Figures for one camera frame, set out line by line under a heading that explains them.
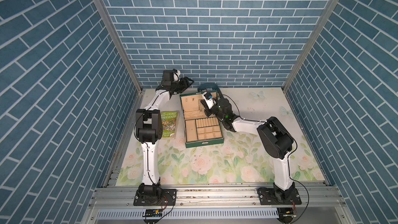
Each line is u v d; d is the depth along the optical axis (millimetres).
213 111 833
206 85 1190
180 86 892
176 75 867
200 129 932
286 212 707
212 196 755
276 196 660
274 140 542
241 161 855
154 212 719
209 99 789
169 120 990
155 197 667
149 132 598
